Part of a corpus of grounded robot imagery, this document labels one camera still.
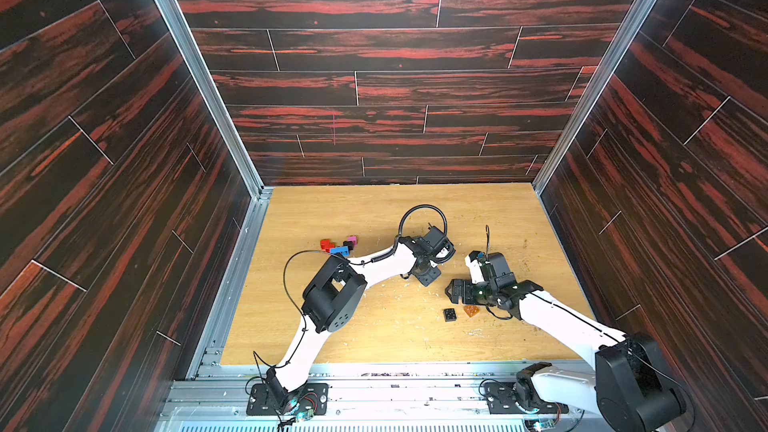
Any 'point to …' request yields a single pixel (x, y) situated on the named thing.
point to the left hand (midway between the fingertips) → (429, 273)
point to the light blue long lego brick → (340, 249)
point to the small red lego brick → (326, 244)
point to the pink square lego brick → (353, 239)
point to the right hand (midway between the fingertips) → (464, 288)
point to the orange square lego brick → (471, 310)
